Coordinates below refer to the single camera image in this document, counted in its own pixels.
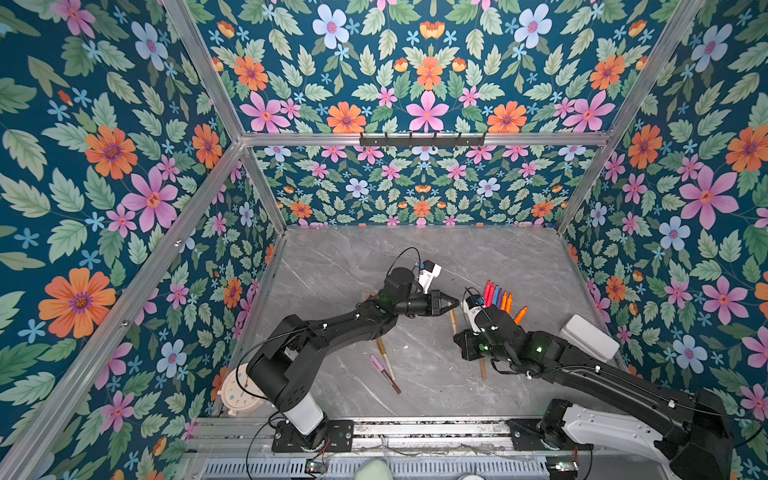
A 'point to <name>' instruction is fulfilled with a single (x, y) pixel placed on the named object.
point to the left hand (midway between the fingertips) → (462, 298)
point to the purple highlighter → (500, 298)
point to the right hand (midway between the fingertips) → (453, 339)
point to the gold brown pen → (383, 351)
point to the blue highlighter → (496, 294)
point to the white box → (590, 338)
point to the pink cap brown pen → (389, 377)
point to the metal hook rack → (421, 141)
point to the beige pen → (453, 316)
